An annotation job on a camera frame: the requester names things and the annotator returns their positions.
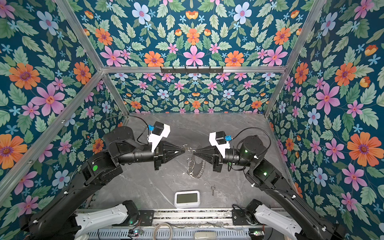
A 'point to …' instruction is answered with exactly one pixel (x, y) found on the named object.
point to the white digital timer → (187, 199)
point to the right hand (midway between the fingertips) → (196, 151)
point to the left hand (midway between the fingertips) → (182, 149)
